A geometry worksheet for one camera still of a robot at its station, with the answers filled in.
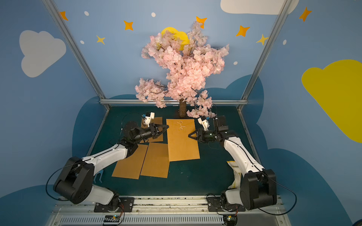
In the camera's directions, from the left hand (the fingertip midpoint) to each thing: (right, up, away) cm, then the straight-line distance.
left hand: (169, 125), depth 75 cm
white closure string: (+6, -2, +3) cm, 7 cm away
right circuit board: (+33, -50, -2) cm, 60 cm away
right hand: (+13, -6, +5) cm, 15 cm away
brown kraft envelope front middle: (-10, -24, +15) cm, 30 cm away
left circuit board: (-31, -49, -2) cm, 58 cm away
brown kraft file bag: (+6, -12, +1) cm, 13 cm away
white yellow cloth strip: (+37, -33, +3) cm, 50 cm away
